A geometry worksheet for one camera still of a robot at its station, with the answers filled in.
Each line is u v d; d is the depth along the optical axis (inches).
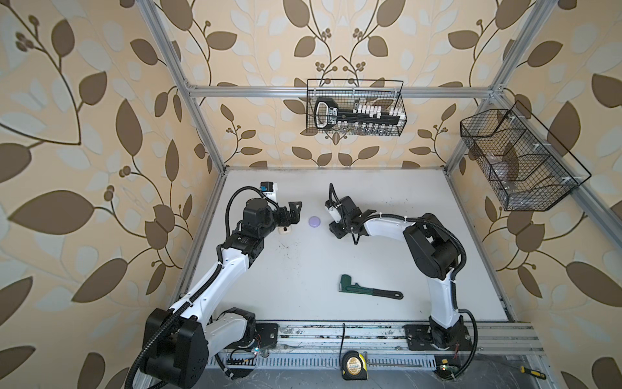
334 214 35.7
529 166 28.6
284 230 38.1
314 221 40.0
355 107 31.7
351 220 30.7
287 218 28.3
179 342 15.7
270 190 27.4
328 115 33.2
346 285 33.0
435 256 20.8
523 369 26.9
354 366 26.3
